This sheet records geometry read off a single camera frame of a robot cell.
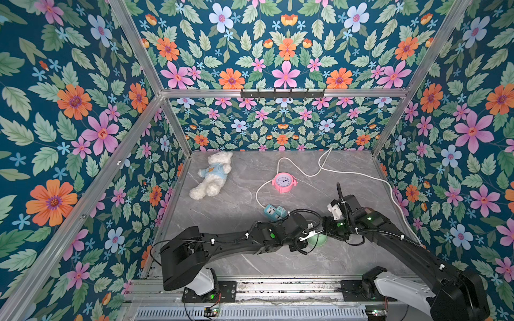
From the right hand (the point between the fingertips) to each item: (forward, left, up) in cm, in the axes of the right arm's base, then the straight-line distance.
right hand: (321, 228), depth 80 cm
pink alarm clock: (+28, +15, -7) cm, 33 cm away
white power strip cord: (+40, -6, -7) cm, 41 cm away
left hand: (-3, +5, +1) cm, 6 cm away
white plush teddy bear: (+27, +51, -1) cm, 58 cm away
